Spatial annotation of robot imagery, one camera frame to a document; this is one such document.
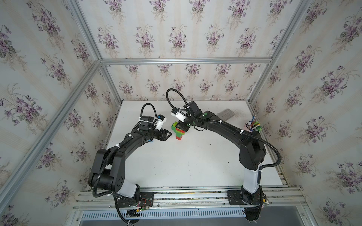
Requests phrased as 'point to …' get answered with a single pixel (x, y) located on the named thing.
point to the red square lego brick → (179, 138)
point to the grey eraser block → (226, 114)
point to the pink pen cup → (245, 128)
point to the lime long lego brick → (175, 124)
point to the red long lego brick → (181, 131)
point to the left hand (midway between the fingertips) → (167, 133)
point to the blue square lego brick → (152, 141)
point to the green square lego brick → (178, 134)
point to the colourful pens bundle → (254, 125)
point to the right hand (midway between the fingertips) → (180, 123)
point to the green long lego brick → (173, 128)
